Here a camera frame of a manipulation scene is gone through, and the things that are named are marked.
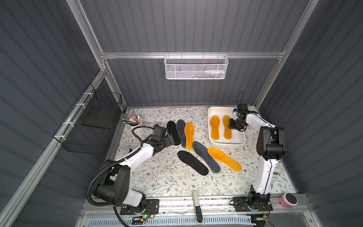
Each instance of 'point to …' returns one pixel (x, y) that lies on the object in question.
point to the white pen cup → (136, 119)
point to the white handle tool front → (197, 208)
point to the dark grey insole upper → (180, 126)
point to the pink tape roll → (288, 200)
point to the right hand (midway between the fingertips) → (233, 126)
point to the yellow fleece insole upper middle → (189, 132)
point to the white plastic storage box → (220, 135)
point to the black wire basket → (85, 124)
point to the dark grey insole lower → (201, 150)
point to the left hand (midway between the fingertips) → (168, 141)
